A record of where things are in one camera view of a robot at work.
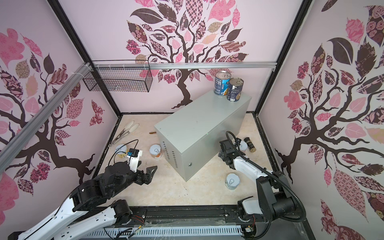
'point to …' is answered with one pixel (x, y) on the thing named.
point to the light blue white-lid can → (232, 181)
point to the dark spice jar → (252, 148)
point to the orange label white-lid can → (155, 151)
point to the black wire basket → (119, 76)
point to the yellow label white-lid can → (123, 149)
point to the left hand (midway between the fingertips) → (148, 167)
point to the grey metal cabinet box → (189, 139)
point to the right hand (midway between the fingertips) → (229, 152)
